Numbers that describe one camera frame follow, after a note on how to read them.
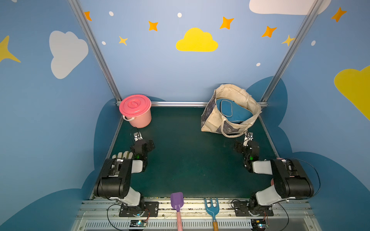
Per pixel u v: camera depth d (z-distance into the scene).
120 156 0.92
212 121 0.94
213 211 0.73
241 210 0.75
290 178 0.51
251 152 0.72
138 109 0.96
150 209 0.75
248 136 0.82
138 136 0.81
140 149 0.72
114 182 0.45
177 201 0.77
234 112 0.96
